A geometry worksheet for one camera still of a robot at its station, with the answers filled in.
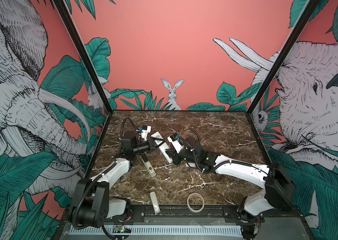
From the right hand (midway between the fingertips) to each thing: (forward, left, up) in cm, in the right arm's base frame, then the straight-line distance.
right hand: (164, 152), depth 75 cm
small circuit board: (-31, +20, -19) cm, 41 cm away
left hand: (+6, 0, +2) cm, 6 cm away
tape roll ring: (-23, -14, -18) cm, 33 cm away
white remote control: (+4, +2, 0) cm, 4 cm away
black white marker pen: (0, +10, -16) cm, 19 cm away
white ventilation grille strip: (-32, +2, -20) cm, 37 cm away
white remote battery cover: (-20, +5, -16) cm, 26 cm away
